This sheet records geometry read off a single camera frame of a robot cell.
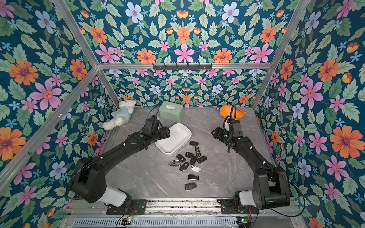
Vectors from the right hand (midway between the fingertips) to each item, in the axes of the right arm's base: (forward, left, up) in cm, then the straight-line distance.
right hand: (216, 132), depth 88 cm
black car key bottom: (-28, +15, -14) cm, 35 cm away
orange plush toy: (+27, -10, -7) cm, 29 cm away
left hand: (0, +30, +2) cm, 30 cm away
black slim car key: (-8, +11, -13) cm, 19 cm away
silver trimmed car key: (-15, +25, -13) cm, 32 cm away
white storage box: (+6, +25, -14) cm, 29 cm away
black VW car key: (-17, +20, -14) cm, 30 cm away
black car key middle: (-9, +17, -12) cm, 23 cm away
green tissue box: (+22, +32, -5) cm, 39 cm away
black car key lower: (-23, +14, -13) cm, 30 cm away
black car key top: (-2, +14, -11) cm, 18 cm away
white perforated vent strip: (-46, +31, -15) cm, 58 cm away
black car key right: (-12, +9, -13) cm, 20 cm away
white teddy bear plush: (+17, +68, -4) cm, 71 cm away
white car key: (-18, +12, -13) cm, 26 cm away
